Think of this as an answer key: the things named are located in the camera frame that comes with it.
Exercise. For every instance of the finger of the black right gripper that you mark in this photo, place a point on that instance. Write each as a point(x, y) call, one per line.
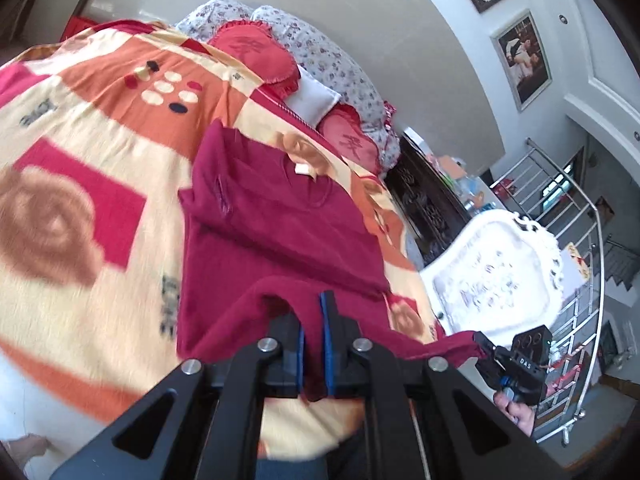
point(482, 347)

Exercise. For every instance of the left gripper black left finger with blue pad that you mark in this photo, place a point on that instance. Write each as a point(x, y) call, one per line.
point(202, 421)

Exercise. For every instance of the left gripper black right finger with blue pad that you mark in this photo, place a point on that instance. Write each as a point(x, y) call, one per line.
point(422, 418)

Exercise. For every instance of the dark red knit sweater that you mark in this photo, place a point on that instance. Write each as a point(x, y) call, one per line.
point(262, 241)

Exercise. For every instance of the person's right hand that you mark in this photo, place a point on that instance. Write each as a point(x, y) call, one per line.
point(520, 414)

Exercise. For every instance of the dark carved nightstand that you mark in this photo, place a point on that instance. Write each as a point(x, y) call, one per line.
point(434, 213)

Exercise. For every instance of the metal stair railing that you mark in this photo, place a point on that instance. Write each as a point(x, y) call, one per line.
point(550, 194)

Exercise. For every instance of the framed wedding photo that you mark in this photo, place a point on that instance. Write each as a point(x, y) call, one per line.
point(523, 58)

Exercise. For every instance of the small white pillow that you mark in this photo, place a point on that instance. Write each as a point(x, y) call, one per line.
point(312, 100)

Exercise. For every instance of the orange cream patterned fleece blanket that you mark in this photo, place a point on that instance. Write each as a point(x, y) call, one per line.
point(98, 136)

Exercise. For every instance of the floral white pillow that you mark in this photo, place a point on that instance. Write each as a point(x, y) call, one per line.
point(318, 56)

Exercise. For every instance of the red heart-shaped cushion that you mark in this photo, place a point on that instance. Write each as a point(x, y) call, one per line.
point(252, 43)

